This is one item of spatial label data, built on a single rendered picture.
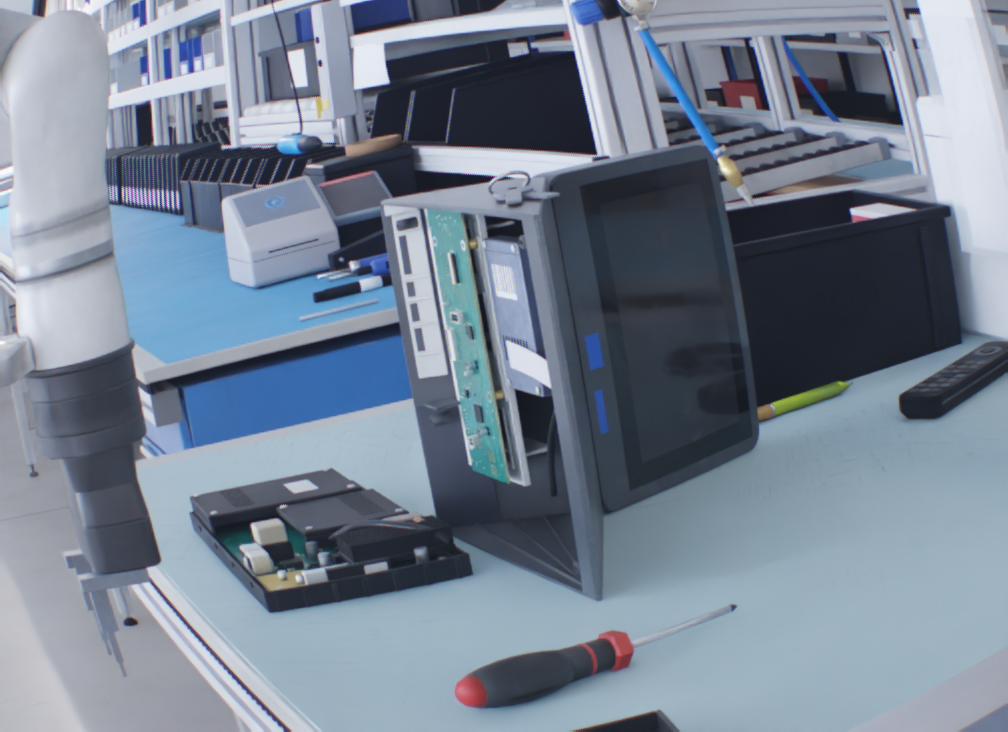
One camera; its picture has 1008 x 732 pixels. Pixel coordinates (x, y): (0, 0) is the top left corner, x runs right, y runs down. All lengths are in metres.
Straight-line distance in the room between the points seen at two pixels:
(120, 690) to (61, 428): 3.44
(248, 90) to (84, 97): 3.96
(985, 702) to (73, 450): 0.69
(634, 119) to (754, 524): 1.67
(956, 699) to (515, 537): 0.89
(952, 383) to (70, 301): 0.68
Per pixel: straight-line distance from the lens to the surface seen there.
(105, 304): 1.09
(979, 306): 1.71
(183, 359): 2.83
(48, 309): 1.08
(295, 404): 2.88
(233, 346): 2.85
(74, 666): 4.76
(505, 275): 1.27
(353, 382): 2.90
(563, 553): 1.31
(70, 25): 1.06
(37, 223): 1.08
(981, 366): 1.52
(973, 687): 0.51
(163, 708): 4.35
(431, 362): 1.39
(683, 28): 2.98
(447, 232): 1.32
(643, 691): 1.02
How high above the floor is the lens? 1.34
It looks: 10 degrees down
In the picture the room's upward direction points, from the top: 10 degrees counter-clockwise
